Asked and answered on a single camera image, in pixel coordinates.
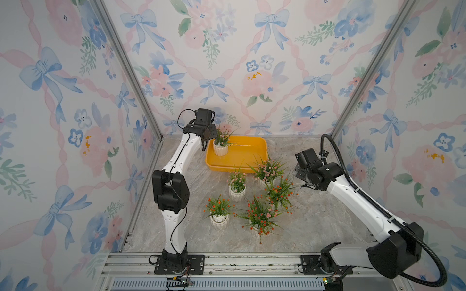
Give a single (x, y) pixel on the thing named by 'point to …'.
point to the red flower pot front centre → (260, 216)
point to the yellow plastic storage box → (246, 153)
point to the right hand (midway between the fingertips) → (301, 165)
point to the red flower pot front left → (218, 210)
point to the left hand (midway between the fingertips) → (211, 131)
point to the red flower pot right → (281, 193)
